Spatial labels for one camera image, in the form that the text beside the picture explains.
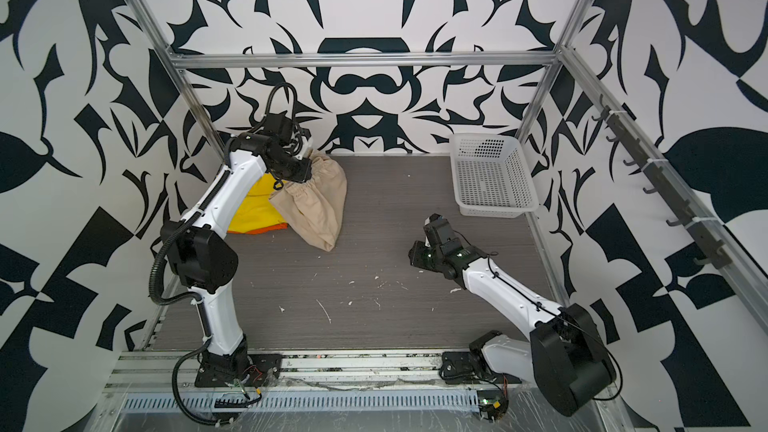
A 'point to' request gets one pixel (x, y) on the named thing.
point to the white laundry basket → (491, 176)
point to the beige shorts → (313, 210)
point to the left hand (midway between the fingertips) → (307, 167)
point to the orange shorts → (279, 226)
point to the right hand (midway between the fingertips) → (413, 251)
